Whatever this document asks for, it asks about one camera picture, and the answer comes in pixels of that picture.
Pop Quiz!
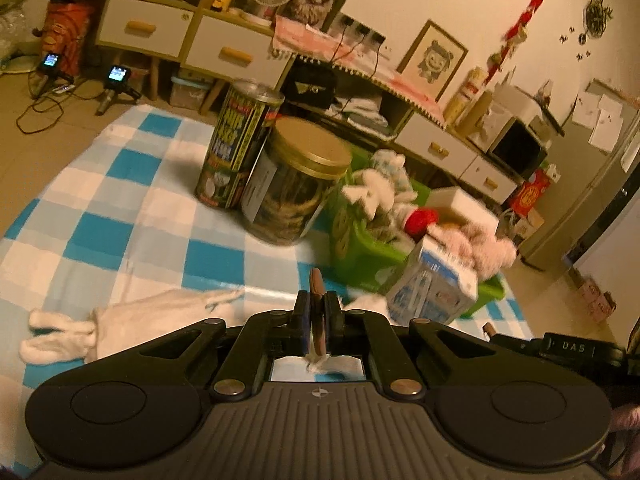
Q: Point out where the white drawer wooden handle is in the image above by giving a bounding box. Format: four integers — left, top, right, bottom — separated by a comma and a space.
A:
395, 117, 477, 176
96, 0, 196, 58
185, 15, 281, 78
460, 156, 518, 203

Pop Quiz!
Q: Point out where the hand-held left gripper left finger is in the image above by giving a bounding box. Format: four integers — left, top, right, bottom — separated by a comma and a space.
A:
95, 290, 311, 401

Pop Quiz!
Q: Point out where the blue white checkered blanket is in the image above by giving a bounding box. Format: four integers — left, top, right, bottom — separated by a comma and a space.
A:
0, 105, 533, 461

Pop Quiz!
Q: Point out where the round wall ornament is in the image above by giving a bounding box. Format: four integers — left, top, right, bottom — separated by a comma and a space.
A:
582, 0, 614, 38

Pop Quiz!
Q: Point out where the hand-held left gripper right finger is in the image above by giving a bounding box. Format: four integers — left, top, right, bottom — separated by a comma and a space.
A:
324, 291, 502, 398

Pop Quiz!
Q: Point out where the grey refrigerator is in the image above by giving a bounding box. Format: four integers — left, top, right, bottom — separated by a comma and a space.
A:
520, 125, 640, 271

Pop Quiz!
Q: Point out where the blue white milk carton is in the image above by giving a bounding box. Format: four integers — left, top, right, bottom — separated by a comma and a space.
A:
385, 237, 481, 326

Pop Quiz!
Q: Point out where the white wall socket strip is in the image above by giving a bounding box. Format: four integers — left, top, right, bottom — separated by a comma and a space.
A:
340, 12, 387, 46

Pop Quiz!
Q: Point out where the tall printed tin can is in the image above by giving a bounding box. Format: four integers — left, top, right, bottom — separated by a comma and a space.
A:
195, 80, 286, 211

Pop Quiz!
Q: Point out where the pale patterned plush toy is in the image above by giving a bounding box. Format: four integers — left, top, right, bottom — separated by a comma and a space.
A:
372, 150, 420, 198

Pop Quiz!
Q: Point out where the orange red bag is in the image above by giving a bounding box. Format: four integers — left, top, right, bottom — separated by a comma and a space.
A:
42, 0, 91, 76

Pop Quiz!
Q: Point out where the pink tasselled cloth runner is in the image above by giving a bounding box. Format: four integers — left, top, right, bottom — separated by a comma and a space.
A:
272, 15, 446, 126

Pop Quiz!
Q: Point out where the clear jar with gold lid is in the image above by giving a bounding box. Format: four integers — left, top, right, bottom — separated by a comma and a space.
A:
240, 116, 353, 247

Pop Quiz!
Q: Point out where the stack of papers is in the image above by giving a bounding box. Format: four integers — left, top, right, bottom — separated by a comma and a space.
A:
345, 97, 392, 133

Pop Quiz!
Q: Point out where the wooden cabinet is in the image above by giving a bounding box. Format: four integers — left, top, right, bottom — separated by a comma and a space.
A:
95, 0, 521, 206

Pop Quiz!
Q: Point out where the small camera on tripod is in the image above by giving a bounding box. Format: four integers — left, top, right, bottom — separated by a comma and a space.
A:
31, 52, 76, 98
95, 65, 143, 116

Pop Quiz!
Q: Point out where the red gift box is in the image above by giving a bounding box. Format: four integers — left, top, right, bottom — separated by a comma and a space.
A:
510, 170, 551, 216

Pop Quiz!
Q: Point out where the pink plush toy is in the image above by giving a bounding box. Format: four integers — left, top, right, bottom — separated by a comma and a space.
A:
427, 225, 516, 278

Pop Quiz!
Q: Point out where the green plastic bin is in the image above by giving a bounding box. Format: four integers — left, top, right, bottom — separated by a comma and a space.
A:
330, 145, 506, 318

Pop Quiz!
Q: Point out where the brown felt patty disc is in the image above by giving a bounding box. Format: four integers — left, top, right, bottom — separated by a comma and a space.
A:
308, 267, 326, 358

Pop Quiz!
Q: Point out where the clear plastic storage box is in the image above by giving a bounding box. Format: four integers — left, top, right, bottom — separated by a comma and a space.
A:
169, 76, 213, 110

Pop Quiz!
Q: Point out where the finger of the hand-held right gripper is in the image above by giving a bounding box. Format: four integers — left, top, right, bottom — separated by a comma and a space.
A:
481, 322, 548, 358

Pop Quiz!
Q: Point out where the white appliance box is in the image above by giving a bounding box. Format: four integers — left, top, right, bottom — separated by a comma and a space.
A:
492, 85, 547, 122

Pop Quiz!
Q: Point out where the red hanging garland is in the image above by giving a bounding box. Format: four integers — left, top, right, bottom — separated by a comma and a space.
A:
485, 0, 568, 76

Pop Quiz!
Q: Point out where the white fluffy cloth pouch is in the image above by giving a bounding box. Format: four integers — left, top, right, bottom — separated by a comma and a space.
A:
20, 287, 246, 366

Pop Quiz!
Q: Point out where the black bag with gold emblem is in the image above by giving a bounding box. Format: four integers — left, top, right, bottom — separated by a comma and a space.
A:
289, 57, 338, 108

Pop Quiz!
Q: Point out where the framed cartoon picture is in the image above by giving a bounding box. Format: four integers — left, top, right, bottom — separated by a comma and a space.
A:
396, 20, 469, 102

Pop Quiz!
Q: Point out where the cardboard box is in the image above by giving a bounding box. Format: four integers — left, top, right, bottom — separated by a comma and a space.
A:
570, 270, 617, 323

